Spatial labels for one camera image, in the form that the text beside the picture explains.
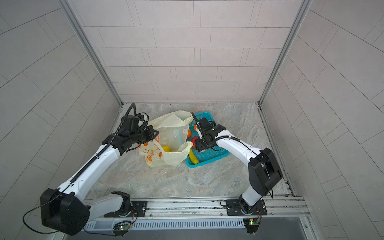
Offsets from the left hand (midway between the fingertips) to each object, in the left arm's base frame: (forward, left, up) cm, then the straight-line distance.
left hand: (163, 130), depth 78 cm
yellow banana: (-9, -16, -14) cm, 23 cm away
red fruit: (+1, -16, -13) cm, 20 cm away
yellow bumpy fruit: (-5, 0, -12) cm, 13 cm away
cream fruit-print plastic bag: (+4, -4, -3) cm, 6 cm away
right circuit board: (-39, -44, -18) cm, 61 cm away
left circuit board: (-41, +15, -15) cm, 46 cm away
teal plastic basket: (-6, -24, -19) cm, 31 cm away
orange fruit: (+2, -14, -7) cm, 15 cm away
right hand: (-3, -20, -11) cm, 23 cm away
